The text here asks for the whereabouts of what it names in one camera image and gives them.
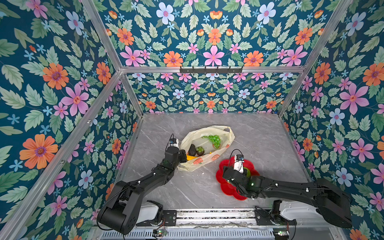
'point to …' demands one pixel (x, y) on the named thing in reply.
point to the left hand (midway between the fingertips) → (186, 146)
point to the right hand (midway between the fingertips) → (227, 168)
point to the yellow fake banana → (188, 157)
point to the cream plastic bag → (195, 137)
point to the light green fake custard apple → (248, 174)
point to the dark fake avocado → (192, 151)
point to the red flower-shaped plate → (226, 187)
